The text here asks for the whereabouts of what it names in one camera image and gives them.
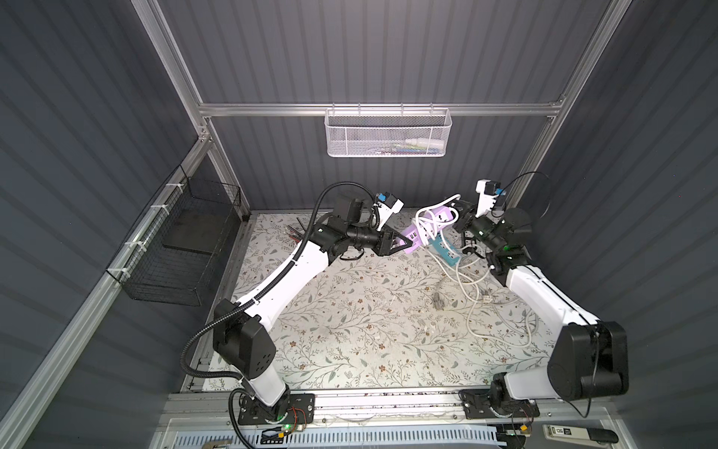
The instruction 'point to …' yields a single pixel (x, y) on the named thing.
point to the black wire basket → (173, 252)
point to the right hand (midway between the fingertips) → (455, 199)
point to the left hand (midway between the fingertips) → (412, 245)
